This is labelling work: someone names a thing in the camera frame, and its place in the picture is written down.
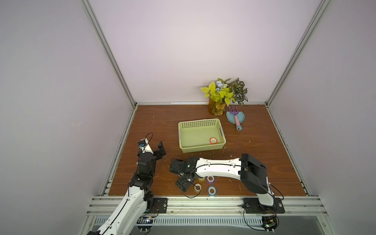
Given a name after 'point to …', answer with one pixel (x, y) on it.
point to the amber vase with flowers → (223, 93)
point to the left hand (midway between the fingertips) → (156, 143)
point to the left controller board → (145, 220)
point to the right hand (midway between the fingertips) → (183, 179)
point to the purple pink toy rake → (239, 127)
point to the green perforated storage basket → (201, 135)
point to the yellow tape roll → (202, 179)
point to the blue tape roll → (212, 191)
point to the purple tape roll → (210, 179)
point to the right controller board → (270, 223)
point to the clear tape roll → (197, 187)
